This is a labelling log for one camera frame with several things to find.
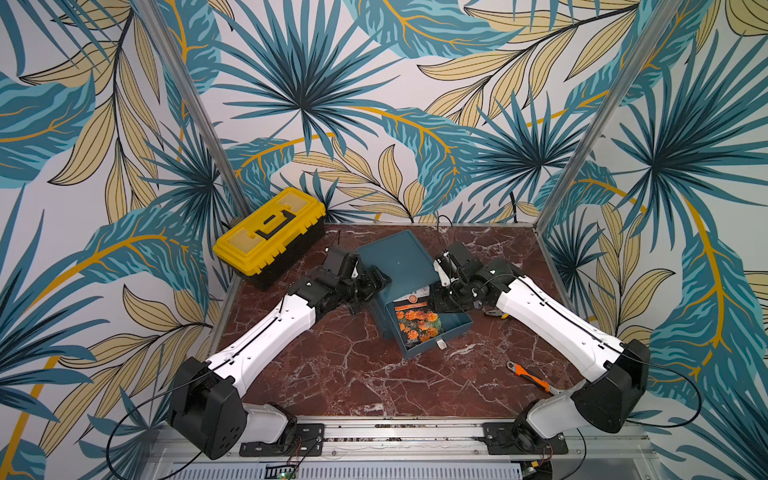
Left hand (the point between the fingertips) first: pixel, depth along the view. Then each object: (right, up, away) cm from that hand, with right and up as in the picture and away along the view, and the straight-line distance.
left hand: (385, 290), depth 78 cm
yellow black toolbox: (-34, +14, +15) cm, 40 cm away
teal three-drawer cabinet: (+7, +6, -1) cm, 9 cm away
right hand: (+12, -3, 0) cm, 13 cm away
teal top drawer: (+18, -9, +1) cm, 20 cm away
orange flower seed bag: (+8, -8, 0) cm, 11 cm away
